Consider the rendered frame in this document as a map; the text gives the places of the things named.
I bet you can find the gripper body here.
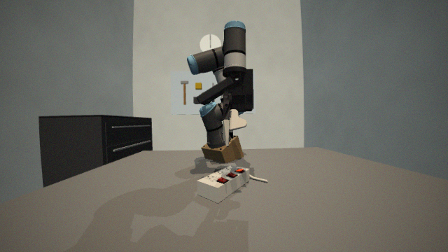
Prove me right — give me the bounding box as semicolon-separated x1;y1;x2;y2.
223;66;253;112

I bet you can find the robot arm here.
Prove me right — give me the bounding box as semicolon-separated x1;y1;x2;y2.
187;20;246;148

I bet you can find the white power strip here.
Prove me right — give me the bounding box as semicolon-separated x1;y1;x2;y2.
197;165;249;203

